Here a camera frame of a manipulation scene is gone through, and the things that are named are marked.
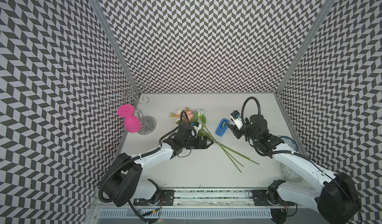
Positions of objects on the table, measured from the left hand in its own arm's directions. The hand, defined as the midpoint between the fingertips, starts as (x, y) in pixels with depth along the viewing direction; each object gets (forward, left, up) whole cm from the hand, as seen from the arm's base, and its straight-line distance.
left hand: (207, 144), depth 81 cm
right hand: (+9, -12, +8) cm, 17 cm away
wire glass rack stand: (+45, +60, -6) cm, 76 cm away
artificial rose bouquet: (+23, +7, -7) cm, 25 cm away
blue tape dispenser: (+14, -10, -6) cm, 19 cm away
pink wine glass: (+7, +40, +12) cm, 42 cm away
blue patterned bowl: (+5, -51, -7) cm, 51 cm away
